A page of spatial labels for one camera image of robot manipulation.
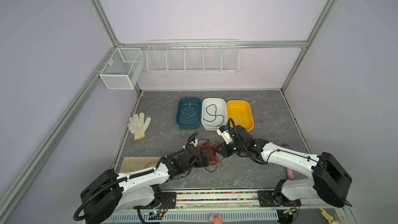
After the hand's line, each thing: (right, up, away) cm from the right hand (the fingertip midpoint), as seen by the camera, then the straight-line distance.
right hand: (215, 151), depth 80 cm
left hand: (-6, -4, +2) cm, 8 cm away
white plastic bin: (+6, +25, +28) cm, 38 cm away
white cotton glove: (-50, +10, +21) cm, 55 cm away
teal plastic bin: (-17, +18, +26) cm, 36 cm away
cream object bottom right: (+51, -27, -12) cm, 59 cm away
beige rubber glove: (-47, -9, +5) cm, 48 cm away
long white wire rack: (-13, +56, +20) cm, 61 cm away
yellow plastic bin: (+20, +19, +28) cm, 39 cm away
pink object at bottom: (-1, -26, -13) cm, 29 cm away
